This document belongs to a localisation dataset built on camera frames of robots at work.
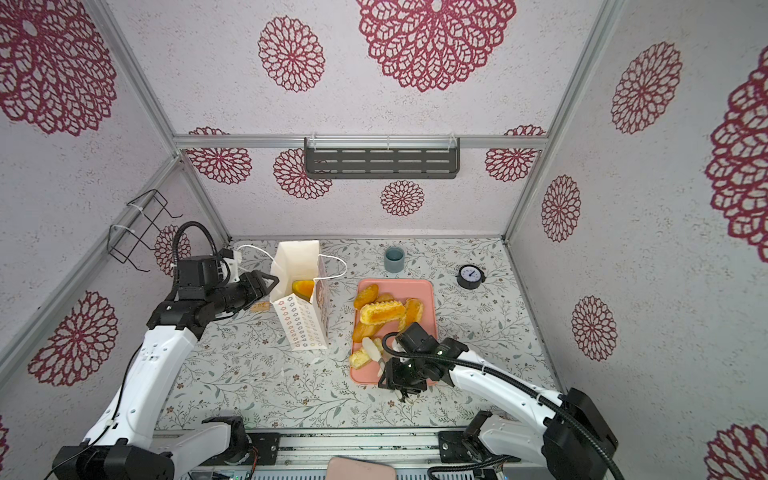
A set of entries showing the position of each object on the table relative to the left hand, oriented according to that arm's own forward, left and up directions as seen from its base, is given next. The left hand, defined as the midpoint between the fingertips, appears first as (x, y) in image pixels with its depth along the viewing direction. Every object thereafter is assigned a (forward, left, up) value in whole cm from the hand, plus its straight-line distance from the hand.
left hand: (273, 288), depth 77 cm
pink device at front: (-37, -20, -22) cm, 47 cm away
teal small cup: (+25, -33, -18) cm, 45 cm away
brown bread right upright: (+4, -38, -20) cm, 43 cm away
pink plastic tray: (+16, -35, -25) cm, 46 cm away
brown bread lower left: (-2, -22, -19) cm, 29 cm away
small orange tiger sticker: (-7, 0, +3) cm, 8 cm away
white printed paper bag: (-5, -7, -10) cm, 13 cm away
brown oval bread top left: (+10, -23, -19) cm, 32 cm away
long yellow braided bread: (+1, -28, -15) cm, 31 cm away
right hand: (-19, -28, -15) cm, 37 cm away
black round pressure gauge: (+20, -60, -22) cm, 66 cm away
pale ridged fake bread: (-12, -22, -18) cm, 30 cm away
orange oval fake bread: (+10, -3, -15) cm, 18 cm away
